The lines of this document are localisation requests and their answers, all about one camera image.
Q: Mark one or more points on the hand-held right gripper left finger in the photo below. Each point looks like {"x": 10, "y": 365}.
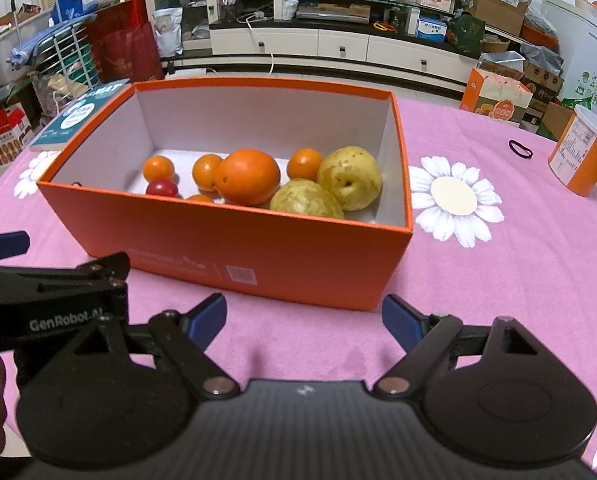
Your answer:
{"x": 206, "y": 317}

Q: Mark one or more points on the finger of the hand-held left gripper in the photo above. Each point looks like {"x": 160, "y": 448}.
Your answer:
{"x": 53, "y": 275}
{"x": 3, "y": 246}

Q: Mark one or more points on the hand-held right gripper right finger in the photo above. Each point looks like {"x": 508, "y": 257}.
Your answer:
{"x": 403, "y": 317}

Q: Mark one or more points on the orange cardboard box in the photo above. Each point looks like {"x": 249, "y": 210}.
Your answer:
{"x": 278, "y": 260}

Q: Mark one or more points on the orange tomato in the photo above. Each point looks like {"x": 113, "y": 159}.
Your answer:
{"x": 198, "y": 199}

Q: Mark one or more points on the red tomato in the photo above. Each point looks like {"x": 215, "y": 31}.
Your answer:
{"x": 162, "y": 188}

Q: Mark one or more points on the small orange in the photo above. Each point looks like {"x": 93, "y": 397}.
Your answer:
{"x": 304, "y": 162}
{"x": 206, "y": 170}
{"x": 158, "y": 167}

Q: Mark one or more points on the red and white carton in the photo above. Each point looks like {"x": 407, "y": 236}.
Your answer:
{"x": 6, "y": 135}

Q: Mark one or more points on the pink daisy tablecloth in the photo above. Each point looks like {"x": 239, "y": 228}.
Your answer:
{"x": 528, "y": 260}

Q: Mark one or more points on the teal book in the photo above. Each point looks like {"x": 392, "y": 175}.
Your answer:
{"x": 73, "y": 117}

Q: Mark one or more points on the large orange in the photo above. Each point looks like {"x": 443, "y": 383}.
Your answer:
{"x": 248, "y": 175}

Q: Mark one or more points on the yellow pear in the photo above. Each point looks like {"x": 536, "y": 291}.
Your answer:
{"x": 351, "y": 175}
{"x": 303, "y": 200}

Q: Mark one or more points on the dark red shopping bag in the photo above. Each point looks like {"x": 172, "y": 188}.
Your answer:
{"x": 128, "y": 55}

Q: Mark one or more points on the orange gift bag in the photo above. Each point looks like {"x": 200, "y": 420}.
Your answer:
{"x": 493, "y": 100}

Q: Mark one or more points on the orange and white canister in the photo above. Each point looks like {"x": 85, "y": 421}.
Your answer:
{"x": 578, "y": 160}

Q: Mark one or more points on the white power strip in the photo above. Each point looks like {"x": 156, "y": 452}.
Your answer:
{"x": 193, "y": 71}

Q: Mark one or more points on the blue bag with white logo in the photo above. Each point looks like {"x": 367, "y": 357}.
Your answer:
{"x": 71, "y": 7}

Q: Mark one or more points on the plain cardboard box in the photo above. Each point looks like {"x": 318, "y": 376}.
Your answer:
{"x": 553, "y": 120}

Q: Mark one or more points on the red paper bag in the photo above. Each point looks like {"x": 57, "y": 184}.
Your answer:
{"x": 113, "y": 15}

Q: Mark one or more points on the white pouch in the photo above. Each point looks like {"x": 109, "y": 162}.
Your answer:
{"x": 167, "y": 32}

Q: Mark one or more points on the printed brown cardboard box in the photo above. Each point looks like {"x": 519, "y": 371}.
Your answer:
{"x": 543, "y": 82}

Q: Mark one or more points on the white plastic bin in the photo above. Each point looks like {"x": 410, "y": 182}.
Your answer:
{"x": 503, "y": 60}

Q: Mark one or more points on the green snack bag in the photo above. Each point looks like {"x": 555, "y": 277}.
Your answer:
{"x": 577, "y": 101}

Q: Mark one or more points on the dark green bag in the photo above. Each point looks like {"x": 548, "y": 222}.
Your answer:
{"x": 466, "y": 35}

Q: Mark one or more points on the white and black TV cabinet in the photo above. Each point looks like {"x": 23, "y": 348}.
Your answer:
{"x": 298, "y": 42}

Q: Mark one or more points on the blue and white box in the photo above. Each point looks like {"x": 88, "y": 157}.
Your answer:
{"x": 431, "y": 28}

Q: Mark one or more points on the white glass-door cabinet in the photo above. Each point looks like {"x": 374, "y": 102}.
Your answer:
{"x": 188, "y": 5}

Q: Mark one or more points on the dark pen holder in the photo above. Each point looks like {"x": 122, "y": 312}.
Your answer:
{"x": 228, "y": 12}

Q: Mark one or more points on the silver disc player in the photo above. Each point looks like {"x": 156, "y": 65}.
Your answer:
{"x": 333, "y": 15}

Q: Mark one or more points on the orange basin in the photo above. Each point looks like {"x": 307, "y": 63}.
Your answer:
{"x": 538, "y": 35}

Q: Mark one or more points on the open cardboard box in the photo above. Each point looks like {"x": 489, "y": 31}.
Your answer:
{"x": 496, "y": 10}

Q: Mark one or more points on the white refrigerator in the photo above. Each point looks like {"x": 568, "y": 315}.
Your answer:
{"x": 573, "y": 35}

